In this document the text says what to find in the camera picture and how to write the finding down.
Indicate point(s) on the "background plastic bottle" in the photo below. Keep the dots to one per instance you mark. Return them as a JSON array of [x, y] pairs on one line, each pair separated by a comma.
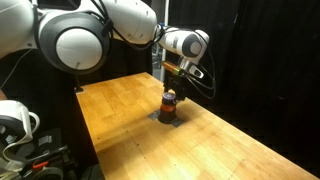
[[162, 24]]

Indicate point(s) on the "black tripod stand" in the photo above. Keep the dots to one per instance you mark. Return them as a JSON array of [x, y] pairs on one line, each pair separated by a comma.
[[78, 87]]

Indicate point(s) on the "grey square coaster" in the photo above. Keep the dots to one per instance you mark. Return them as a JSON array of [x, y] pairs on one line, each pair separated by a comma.
[[178, 123]]

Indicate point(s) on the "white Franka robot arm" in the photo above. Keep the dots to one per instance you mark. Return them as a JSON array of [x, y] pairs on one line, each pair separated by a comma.
[[80, 46]]

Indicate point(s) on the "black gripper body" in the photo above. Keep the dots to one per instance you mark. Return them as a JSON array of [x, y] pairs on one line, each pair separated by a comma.
[[175, 83]]

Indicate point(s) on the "small grey square plate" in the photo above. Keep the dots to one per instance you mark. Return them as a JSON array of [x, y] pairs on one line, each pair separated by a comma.
[[153, 115]]

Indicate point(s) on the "black clamp equipment pile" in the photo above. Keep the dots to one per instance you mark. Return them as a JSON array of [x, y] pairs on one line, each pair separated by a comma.
[[56, 153]]

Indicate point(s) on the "orange elastic band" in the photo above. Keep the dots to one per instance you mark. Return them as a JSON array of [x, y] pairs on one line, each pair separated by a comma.
[[167, 108]]

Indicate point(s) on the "dark bottle with purple cap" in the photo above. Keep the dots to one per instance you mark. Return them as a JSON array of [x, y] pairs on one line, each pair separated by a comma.
[[166, 117]]

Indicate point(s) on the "yellowish wrist camera box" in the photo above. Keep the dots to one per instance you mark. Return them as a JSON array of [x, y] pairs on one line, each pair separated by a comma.
[[173, 67]]

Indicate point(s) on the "black curtain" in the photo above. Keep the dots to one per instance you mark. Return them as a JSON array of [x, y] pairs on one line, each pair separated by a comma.
[[266, 50]]

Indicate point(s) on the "white vertical pole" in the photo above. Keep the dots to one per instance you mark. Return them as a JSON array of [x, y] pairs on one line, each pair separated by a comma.
[[167, 13]]

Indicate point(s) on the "white machine housing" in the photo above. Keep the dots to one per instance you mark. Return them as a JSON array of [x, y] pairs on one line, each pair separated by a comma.
[[16, 116]]

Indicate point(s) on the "background office chair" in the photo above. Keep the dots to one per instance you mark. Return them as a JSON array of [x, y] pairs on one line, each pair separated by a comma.
[[155, 55]]

